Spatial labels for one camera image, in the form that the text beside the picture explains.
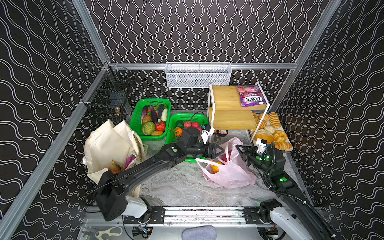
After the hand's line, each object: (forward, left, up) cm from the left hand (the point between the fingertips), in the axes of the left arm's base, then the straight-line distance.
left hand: (225, 151), depth 67 cm
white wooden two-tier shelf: (+24, -7, +5) cm, 25 cm away
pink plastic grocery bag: (-4, -3, -10) cm, 11 cm away
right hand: (+6, -6, -4) cm, 9 cm away
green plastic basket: (+34, +58, -18) cm, 70 cm away
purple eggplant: (+43, +47, -20) cm, 67 cm away
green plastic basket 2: (+37, +28, -20) cm, 50 cm away
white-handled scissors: (-29, +52, -26) cm, 65 cm away
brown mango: (+25, +42, -19) cm, 52 cm away
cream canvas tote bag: (+7, +60, -6) cm, 61 cm away
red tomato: (+31, +39, -18) cm, 53 cm away
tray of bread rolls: (+32, -37, -23) cm, 54 cm away
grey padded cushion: (-28, +11, -24) cm, 38 cm away
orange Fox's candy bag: (-2, +57, -15) cm, 59 cm away
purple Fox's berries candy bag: (+29, -14, +9) cm, 33 cm away
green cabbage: (+27, +47, -16) cm, 57 cm away
